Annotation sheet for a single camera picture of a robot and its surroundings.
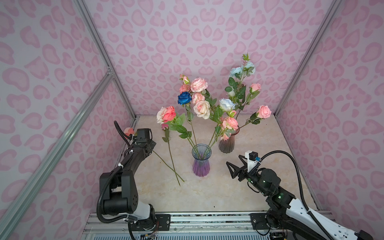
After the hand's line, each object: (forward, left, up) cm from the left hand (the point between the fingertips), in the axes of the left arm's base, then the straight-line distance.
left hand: (151, 143), depth 92 cm
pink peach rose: (+4, +12, +6) cm, 14 cm away
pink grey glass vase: (-1, -47, -2) cm, 47 cm away
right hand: (-17, -46, +9) cm, 50 cm away
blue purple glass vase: (-12, -30, +8) cm, 34 cm away
